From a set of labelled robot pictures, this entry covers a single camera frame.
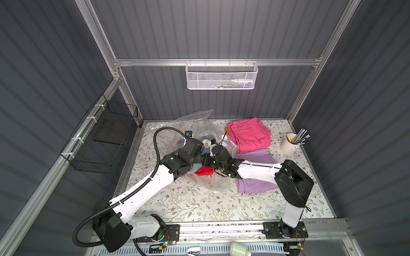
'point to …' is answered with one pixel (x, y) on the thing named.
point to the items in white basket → (237, 83)
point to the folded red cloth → (204, 170)
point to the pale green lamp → (237, 248)
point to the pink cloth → (249, 134)
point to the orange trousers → (227, 130)
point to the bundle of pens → (300, 137)
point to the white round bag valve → (206, 143)
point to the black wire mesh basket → (97, 144)
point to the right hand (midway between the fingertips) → (199, 157)
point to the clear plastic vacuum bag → (196, 126)
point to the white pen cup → (286, 146)
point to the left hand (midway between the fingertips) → (195, 152)
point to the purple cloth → (252, 185)
